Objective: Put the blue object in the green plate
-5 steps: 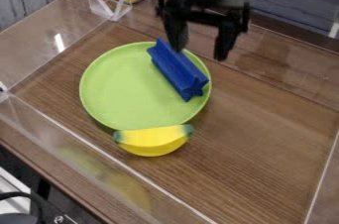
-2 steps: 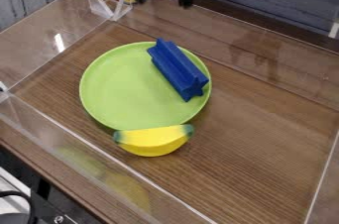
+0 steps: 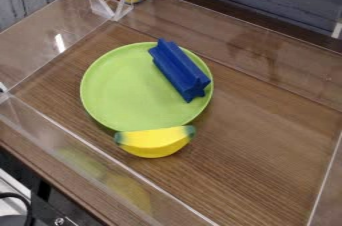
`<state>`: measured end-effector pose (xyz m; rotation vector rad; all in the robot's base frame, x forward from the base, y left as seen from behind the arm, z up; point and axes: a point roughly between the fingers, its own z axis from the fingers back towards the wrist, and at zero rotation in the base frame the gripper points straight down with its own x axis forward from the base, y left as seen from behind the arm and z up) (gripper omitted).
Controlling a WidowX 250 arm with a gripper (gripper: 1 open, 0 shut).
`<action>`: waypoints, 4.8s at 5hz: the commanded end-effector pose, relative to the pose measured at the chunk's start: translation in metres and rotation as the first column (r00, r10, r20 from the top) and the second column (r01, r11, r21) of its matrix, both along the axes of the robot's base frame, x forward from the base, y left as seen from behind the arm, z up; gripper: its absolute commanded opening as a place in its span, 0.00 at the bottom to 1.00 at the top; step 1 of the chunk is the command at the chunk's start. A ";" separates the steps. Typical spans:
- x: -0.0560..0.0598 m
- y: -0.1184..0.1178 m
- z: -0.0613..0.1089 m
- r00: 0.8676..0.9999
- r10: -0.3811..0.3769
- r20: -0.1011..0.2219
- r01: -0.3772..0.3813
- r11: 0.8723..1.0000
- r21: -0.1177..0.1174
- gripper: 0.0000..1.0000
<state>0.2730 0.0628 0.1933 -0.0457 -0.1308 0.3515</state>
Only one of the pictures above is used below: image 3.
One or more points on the green round plate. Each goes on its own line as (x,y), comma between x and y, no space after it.
(127,95)

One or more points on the blue star-shaped block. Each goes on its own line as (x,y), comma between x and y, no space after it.
(182,72)

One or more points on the clear acrylic tray walls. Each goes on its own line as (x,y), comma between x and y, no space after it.
(264,165)

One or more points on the yellow toy banana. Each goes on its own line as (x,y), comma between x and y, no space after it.
(156,143)

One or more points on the clear acrylic corner bracket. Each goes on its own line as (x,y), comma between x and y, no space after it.
(111,9)

